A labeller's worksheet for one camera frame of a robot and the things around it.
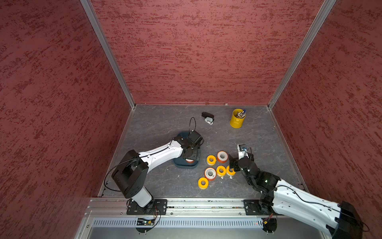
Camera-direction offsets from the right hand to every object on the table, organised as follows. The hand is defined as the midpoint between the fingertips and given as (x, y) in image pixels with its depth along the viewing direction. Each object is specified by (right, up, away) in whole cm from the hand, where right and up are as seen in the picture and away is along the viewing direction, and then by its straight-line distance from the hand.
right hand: (236, 157), depth 82 cm
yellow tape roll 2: (-3, -10, +3) cm, 11 cm away
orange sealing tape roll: (-6, -2, +9) cm, 11 cm away
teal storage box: (-32, -5, +7) cm, 33 cm away
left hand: (-27, -1, +4) cm, 27 cm away
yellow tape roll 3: (-19, -15, -1) cm, 24 cm away
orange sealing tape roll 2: (-14, -11, +3) cm, 18 cm away
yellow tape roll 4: (-13, -4, +8) cm, 16 cm away
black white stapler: (-13, +22, +27) cm, 37 cm away
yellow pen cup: (+6, +22, +17) cm, 29 cm away
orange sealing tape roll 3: (-27, -4, +4) cm, 27 cm away
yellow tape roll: (-8, -9, +3) cm, 13 cm away
